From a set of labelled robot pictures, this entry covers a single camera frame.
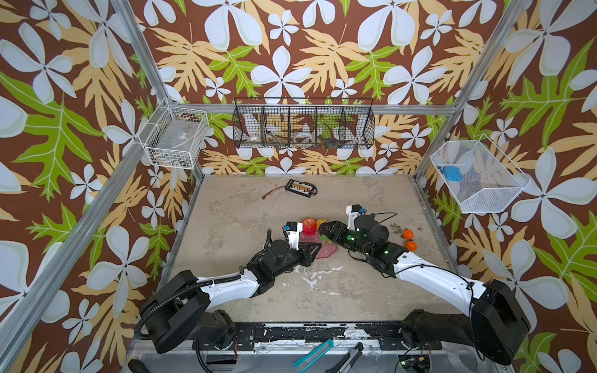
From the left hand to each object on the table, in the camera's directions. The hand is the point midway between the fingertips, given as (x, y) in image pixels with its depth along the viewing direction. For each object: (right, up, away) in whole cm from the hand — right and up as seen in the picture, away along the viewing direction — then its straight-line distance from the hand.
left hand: (321, 243), depth 79 cm
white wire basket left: (-55, +39, +8) cm, 68 cm away
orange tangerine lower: (+38, -4, +15) cm, 41 cm away
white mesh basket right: (+58, +24, +5) cm, 63 cm away
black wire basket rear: (-2, +45, +12) cm, 47 cm away
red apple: (-3, +4, +14) cm, 15 cm away
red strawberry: (+1, +2, -6) cm, 6 cm away
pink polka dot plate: (+3, -6, +15) cm, 16 cm away
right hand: (0, +5, +1) cm, 5 cm away
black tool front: (+6, -35, -10) cm, 37 cm away
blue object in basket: (+51, +25, +8) cm, 57 cm away
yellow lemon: (+1, +6, +17) cm, 18 cm away
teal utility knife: (-5, -34, -8) cm, 36 cm away
